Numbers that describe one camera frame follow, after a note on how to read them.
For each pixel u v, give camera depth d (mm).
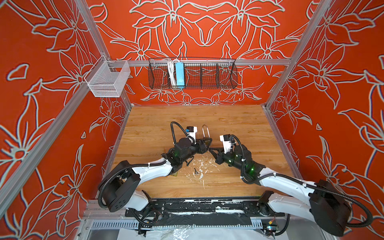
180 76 896
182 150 617
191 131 716
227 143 697
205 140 787
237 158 608
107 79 939
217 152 733
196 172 854
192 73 978
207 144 747
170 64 875
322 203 407
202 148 697
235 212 727
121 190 423
